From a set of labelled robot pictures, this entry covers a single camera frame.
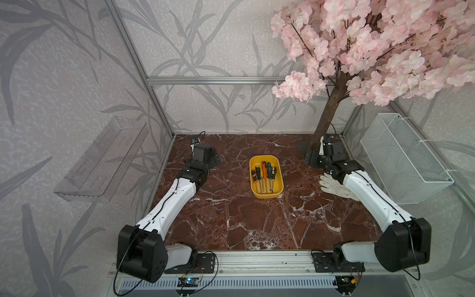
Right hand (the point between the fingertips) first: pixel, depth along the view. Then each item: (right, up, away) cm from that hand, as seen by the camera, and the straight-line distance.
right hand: (312, 155), depth 85 cm
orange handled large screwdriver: (-21, -11, +14) cm, 28 cm away
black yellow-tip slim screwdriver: (-25, -12, +14) cm, 31 cm away
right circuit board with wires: (+9, -51, -12) cm, 54 cm away
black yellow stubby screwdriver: (-17, -12, +14) cm, 25 cm away
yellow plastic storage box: (-15, -4, +16) cm, 22 cm away
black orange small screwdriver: (-27, -12, +14) cm, 32 cm away
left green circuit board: (-53, -49, -15) cm, 74 cm away
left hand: (-49, 0, -2) cm, 50 cm away
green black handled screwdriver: (-19, -9, +14) cm, 25 cm away
